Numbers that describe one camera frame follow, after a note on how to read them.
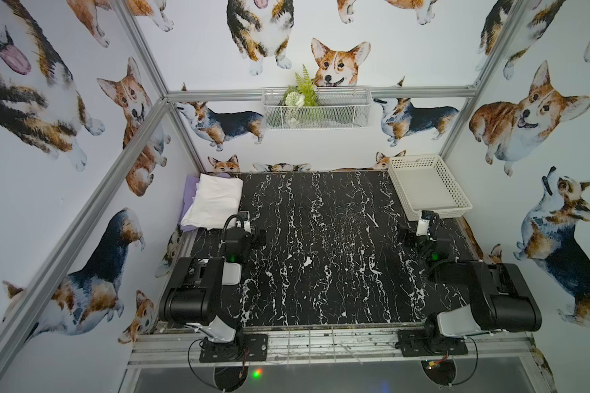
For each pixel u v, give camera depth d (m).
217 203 1.03
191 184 1.08
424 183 1.21
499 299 0.45
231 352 0.68
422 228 0.83
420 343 0.73
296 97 0.83
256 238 0.81
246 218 0.84
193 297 0.45
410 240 0.85
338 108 0.92
